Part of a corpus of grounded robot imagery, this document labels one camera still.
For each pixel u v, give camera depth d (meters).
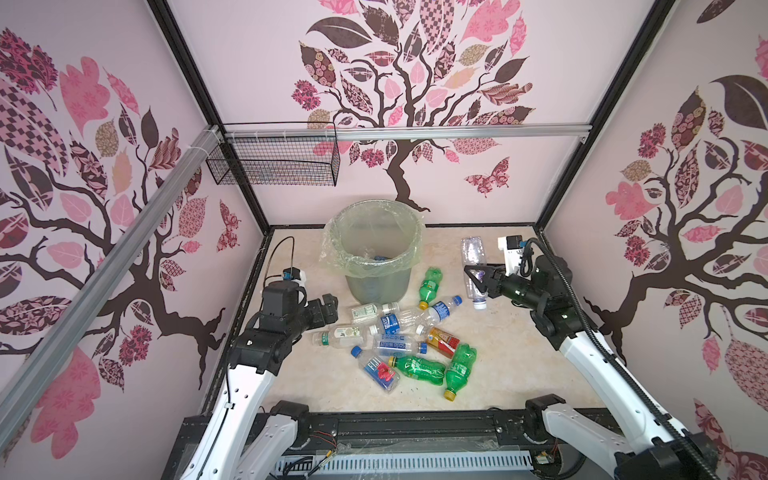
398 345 0.83
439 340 0.85
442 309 0.90
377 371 0.79
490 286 0.65
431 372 0.77
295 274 0.63
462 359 0.87
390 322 0.87
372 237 0.99
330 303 0.66
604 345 0.49
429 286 0.96
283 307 0.52
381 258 1.01
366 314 0.90
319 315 0.64
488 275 0.64
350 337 0.85
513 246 0.63
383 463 0.70
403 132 0.92
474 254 0.71
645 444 0.39
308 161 0.80
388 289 0.90
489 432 0.75
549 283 0.55
